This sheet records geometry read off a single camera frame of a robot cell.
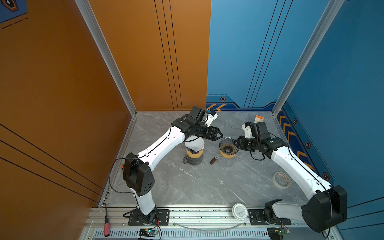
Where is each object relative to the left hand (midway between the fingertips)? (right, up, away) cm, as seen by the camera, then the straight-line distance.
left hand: (218, 133), depth 77 cm
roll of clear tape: (+34, -30, +5) cm, 45 cm away
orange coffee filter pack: (+31, +9, +25) cm, 41 cm away
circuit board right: (+27, -47, -7) cm, 55 cm away
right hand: (+9, -5, +4) cm, 11 cm away
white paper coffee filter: (-12, -7, +8) cm, 16 cm away
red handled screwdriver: (-54, -44, -7) cm, 70 cm away
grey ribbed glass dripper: (+6, -8, +8) cm, 12 cm away
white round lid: (+9, -36, -8) cm, 38 cm away
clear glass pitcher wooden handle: (-2, -17, +10) cm, 19 cm away
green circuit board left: (-34, -47, -7) cm, 58 cm away
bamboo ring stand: (+5, -13, +5) cm, 15 cm away
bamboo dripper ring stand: (-12, -13, +7) cm, 20 cm away
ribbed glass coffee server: (-14, -17, +11) cm, 25 cm away
